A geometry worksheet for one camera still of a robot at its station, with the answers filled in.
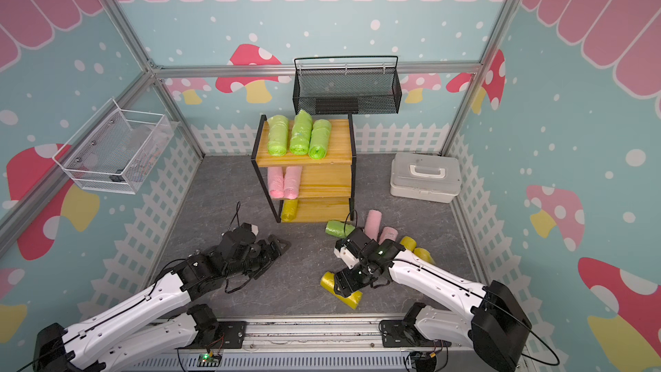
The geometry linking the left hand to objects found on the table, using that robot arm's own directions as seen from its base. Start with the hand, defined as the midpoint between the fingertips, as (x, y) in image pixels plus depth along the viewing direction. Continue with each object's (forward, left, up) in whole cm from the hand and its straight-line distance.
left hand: (284, 257), depth 76 cm
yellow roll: (+21, +3, -8) cm, 23 cm away
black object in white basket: (+12, +44, +21) cm, 50 cm away
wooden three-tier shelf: (+24, -12, +5) cm, 27 cm away
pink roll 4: (+14, -34, -9) cm, 38 cm away
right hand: (-6, -19, -6) cm, 20 cm away
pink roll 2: (+21, +4, +9) cm, 24 cm away
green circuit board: (-25, +20, -15) cm, 35 cm away
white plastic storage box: (+33, -52, -1) cm, 61 cm away
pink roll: (+24, -1, +8) cm, 25 cm away
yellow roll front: (-9, -21, -10) cm, 25 cm away
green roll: (+15, -16, -9) cm, 23 cm away
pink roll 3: (+18, -29, -10) cm, 35 cm away
